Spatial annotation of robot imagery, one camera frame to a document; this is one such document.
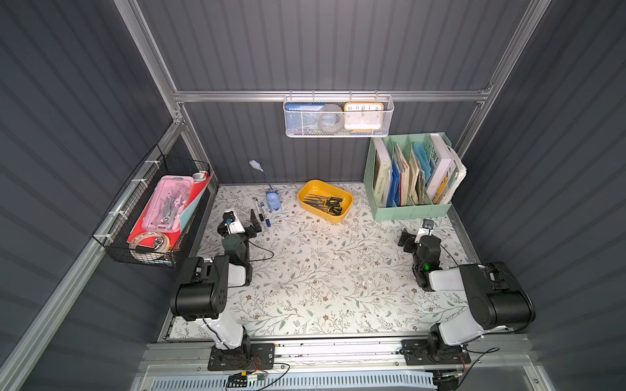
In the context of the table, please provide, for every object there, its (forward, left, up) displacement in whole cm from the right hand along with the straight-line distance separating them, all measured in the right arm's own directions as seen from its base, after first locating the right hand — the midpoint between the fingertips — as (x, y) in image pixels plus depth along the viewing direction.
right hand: (424, 231), depth 92 cm
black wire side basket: (-19, +86, +20) cm, 91 cm away
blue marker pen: (+11, +64, -9) cm, 65 cm away
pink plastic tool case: (-2, +86, +23) cm, 89 cm away
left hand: (+2, +70, +9) cm, 71 cm away
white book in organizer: (+22, -10, +11) cm, 26 cm away
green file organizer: (+19, +5, +12) cm, 22 cm away
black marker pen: (+14, +67, -8) cm, 69 cm away
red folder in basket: (-16, +82, +20) cm, 86 cm away
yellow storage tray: (+28, +39, -5) cm, 48 cm away
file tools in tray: (+19, +37, -6) cm, 42 cm away
